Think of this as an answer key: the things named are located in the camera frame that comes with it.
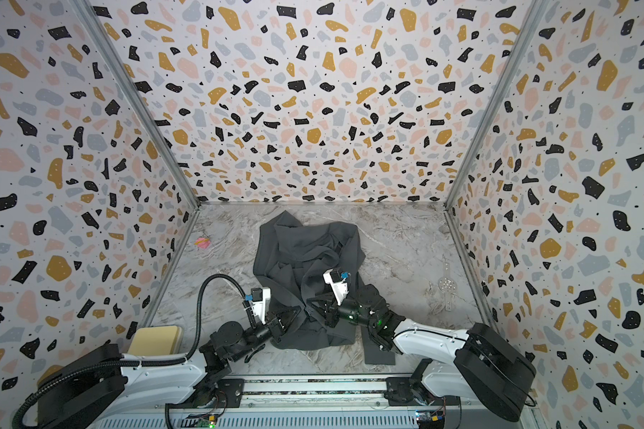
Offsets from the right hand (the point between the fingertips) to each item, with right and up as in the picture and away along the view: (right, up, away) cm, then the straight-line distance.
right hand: (305, 300), depth 73 cm
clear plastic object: (+49, -1, +24) cm, 54 cm away
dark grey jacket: (+1, +7, +20) cm, 21 cm away
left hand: (-1, -2, 0) cm, 3 cm away
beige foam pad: (-47, -15, +10) cm, 50 cm away
